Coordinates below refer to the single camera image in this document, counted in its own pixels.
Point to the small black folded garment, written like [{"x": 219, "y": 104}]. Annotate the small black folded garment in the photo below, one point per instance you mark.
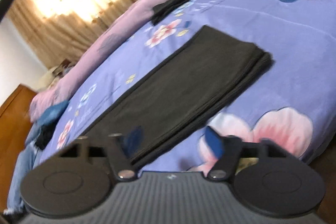
[{"x": 43, "y": 138}]

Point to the grey-blue fleece blanket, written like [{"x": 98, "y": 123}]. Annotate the grey-blue fleece blanket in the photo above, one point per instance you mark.
[{"x": 21, "y": 174}]

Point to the stack of black folded clothes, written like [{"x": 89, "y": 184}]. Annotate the stack of black folded clothes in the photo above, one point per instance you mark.
[{"x": 176, "y": 2}]

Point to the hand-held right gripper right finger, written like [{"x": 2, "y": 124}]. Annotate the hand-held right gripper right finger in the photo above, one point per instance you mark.
[{"x": 214, "y": 142}]

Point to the pink floral quilt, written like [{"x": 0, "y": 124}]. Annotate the pink floral quilt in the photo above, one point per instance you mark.
[{"x": 118, "y": 35}]

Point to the purple floral bedsheet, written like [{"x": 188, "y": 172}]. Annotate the purple floral bedsheet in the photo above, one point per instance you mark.
[{"x": 262, "y": 29}]

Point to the beige cloth pile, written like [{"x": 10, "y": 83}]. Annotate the beige cloth pile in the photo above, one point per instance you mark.
[{"x": 56, "y": 74}]

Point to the black pants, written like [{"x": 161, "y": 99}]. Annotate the black pants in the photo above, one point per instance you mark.
[{"x": 170, "y": 87}]

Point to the blue folded cloth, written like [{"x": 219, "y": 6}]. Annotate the blue folded cloth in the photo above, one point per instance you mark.
[{"x": 52, "y": 112}]

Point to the beige curtain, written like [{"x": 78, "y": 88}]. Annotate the beige curtain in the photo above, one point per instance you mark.
[{"x": 65, "y": 29}]

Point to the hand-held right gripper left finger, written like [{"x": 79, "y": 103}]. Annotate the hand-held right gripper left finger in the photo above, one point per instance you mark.
[{"x": 134, "y": 141}]

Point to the wooden headboard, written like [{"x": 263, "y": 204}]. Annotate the wooden headboard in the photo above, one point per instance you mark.
[{"x": 15, "y": 113}]

